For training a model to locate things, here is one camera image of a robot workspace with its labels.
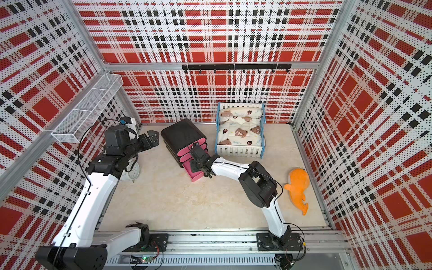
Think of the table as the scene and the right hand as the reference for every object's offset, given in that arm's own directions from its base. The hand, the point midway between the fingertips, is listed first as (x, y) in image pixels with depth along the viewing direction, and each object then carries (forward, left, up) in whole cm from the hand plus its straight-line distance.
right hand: (196, 163), depth 92 cm
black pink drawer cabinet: (+9, +8, +13) cm, 17 cm away
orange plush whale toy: (-11, -54, 0) cm, 55 cm away
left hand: (0, +16, +24) cm, 29 cm away
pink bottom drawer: (-7, +1, -3) cm, 7 cm away
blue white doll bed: (+9, -32, -1) cm, 34 cm away
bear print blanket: (+27, -26, +1) cm, 38 cm away
